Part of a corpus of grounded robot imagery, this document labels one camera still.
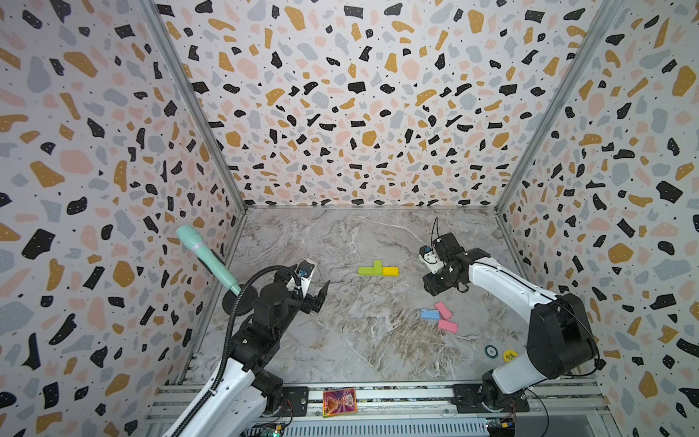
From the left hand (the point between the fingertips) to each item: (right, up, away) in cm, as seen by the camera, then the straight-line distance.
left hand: (315, 272), depth 75 cm
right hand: (+37, -6, +15) cm, 41 cm away
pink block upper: (+40, -15, +16) cm, 45 cm away
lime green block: (+14, -3, +26) cm, 29 cm away
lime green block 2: (+18, -2, +26) cm, 32 cm away
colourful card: (+7, -34, -2) cm, 35 cm away
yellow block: (+23, -4, +26) cm, 35 cm away
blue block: (+36, -16, +15) cm, 42 cm away
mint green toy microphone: (-30, +10, -6) cm, 32 cm away
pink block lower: (+40, -19, +13) cm, 47 cm away
